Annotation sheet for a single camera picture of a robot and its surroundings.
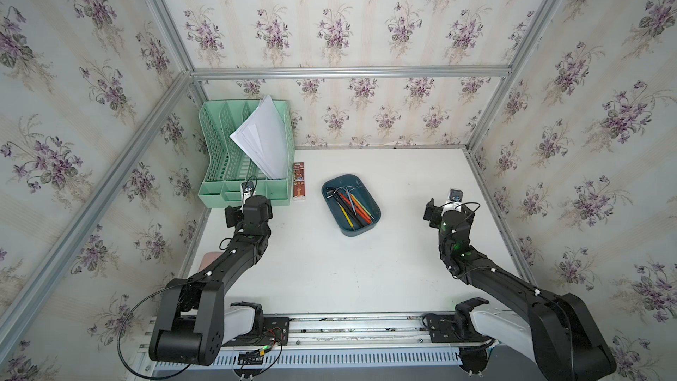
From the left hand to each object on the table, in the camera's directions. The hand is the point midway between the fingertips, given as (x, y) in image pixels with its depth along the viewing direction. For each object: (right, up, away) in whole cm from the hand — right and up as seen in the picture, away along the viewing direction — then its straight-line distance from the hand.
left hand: (247, 203), depth 87 cm
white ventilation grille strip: (+2, -40, -17) cm, 44 cm away
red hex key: (+37, -3, +12) cm, 39 cm away
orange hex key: (+39, -3, +12) cm, 41 cm away
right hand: (+67, 0, -2) cm, 67 cm away
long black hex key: (+34, -3, +12) cm, 36 cm away
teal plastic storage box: (+39, +3, +16) cm, 42 cm away
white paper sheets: (+3, +25, +7) cm, 26 cm away
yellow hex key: (+33, -5, +11) cm, 35 cm away
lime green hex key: (+40, -3, +12) cm, 42 cm away
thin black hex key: (+36, -4, +10) cm, 38 cm away
